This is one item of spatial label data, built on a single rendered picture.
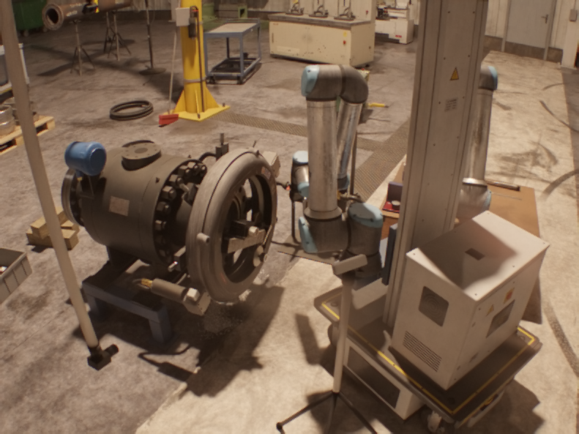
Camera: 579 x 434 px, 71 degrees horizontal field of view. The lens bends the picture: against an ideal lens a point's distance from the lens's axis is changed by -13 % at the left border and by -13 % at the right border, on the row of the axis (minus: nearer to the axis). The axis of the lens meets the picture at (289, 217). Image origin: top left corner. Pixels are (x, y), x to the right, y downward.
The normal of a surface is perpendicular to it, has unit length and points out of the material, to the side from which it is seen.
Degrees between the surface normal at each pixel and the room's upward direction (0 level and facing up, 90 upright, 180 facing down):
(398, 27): 90
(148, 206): 55
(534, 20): 90
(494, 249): 0
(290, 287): 0
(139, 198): 50
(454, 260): 0
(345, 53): 90
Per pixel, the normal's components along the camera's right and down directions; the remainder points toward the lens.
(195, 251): -0.36, 0.25
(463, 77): 0.58, 0.42
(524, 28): -0.49, 0.45
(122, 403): 0.00, -0.86
